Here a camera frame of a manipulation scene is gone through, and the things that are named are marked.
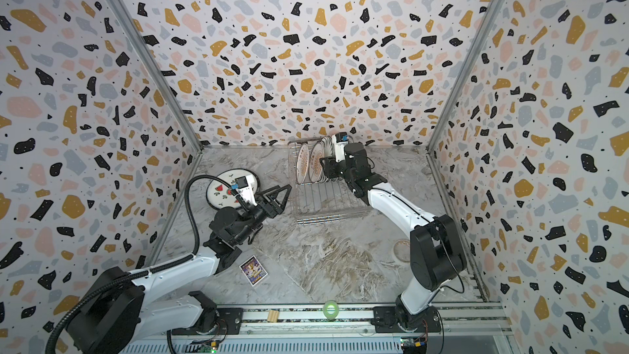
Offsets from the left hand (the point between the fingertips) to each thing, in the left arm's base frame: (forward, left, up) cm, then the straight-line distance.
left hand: (284, 184), depth 72 cm
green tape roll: (-30, -13, -28) cm, 43 cm away
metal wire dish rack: (+12, -9, -26) cm, 31 cm away
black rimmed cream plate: (+16, +32, -28) cm, 45 cm away
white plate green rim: (+31, -11, -17) cm, 37 cm away
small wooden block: (-29, +4, -27) cm, 40 cm away
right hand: (+15, -11, -3) cm, 19 cm away
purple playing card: (-16, +12, -27) cm, 34 cm away
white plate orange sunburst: (+29, -2, -24) cm, 38 cm away
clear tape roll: (-9, -40, -29) cm, 50 cm away
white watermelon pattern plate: (+16, +32, -28) cm, 45 cm away
